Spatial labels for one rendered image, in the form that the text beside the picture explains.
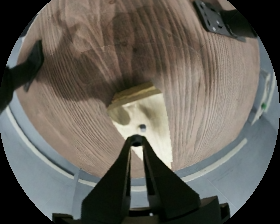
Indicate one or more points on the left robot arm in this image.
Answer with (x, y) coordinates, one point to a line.
(230, 23)

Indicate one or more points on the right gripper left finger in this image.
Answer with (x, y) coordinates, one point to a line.
(107, 201)

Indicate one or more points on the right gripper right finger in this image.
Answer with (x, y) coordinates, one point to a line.
(173, 196)

